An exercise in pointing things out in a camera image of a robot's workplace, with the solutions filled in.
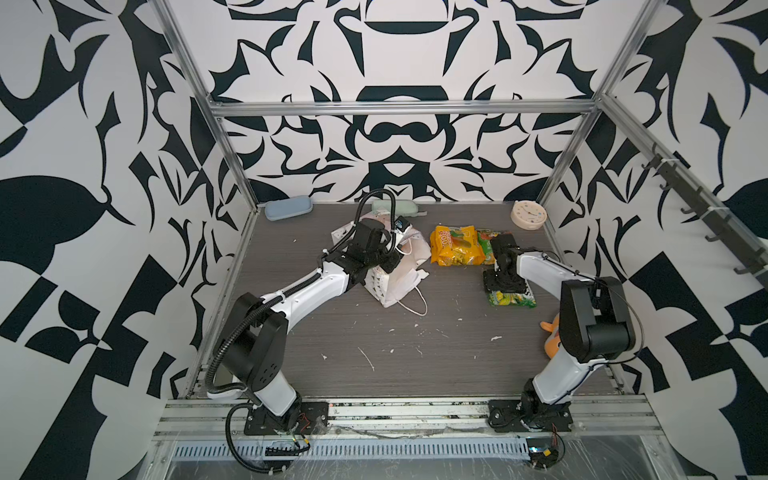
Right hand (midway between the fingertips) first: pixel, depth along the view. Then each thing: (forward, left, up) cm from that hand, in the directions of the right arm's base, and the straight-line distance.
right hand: (503, 283), depth 95 cm
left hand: (+5, +32, +17) cm, 37 cm away
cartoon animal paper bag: (+2, +32, -3) cm, 32 cm away
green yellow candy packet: (-5, -5, -1) cm, 7 cm away
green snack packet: (+18, +2, +1) cm, 18 cm away
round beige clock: (+30, -17, -2) cm, 34 cm away
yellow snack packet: (+13, +12, +2) cm, 18 cm away
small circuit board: (-43, +1, -5) cm, 43 cm away
